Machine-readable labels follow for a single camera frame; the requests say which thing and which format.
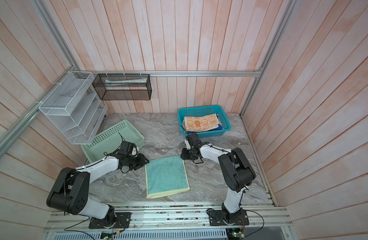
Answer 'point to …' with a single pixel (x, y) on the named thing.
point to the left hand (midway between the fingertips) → (147, 164)
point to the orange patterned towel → (200, 122)
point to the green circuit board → (237, 234)
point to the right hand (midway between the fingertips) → (183, 155)
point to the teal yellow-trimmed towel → (166, 176)
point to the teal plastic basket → (196, 110)
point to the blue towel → (220, 126)
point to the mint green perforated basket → (107, 141)
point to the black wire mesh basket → (123, 86)
